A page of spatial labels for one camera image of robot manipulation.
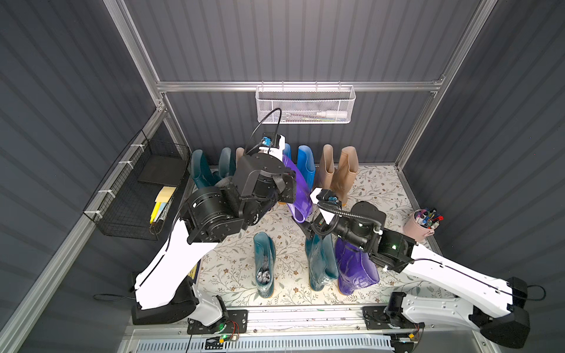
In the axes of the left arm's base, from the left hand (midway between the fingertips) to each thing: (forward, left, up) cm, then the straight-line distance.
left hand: (292, 174), depth 51 cm
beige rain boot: (+27, -15, -25) cm, 40 cm away
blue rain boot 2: (+27, -6, -23) cm, 36 cm away
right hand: (+1, -5, -13) cm, 14 cm away
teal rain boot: (-9, +8, -23) cm, 26 cm away
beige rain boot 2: (+25, -22, -26) cm, 42 cm away
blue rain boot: (+37, +1, -25) cm, 44 cm away
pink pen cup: (+8, -52, -37) cm, 64 cm away
